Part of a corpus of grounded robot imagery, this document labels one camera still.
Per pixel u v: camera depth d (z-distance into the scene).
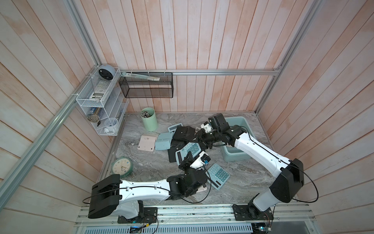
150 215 0.73
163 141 0.98
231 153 0.80
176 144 0.96
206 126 0.75
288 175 0.41
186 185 0.54
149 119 0.98
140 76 0.92
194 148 0.72
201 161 0.60
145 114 0.96
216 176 0.85
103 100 0.74
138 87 1.07
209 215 0.74
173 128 1.06
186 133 0.98
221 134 0.59
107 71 0.80
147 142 1.00
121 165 0.88
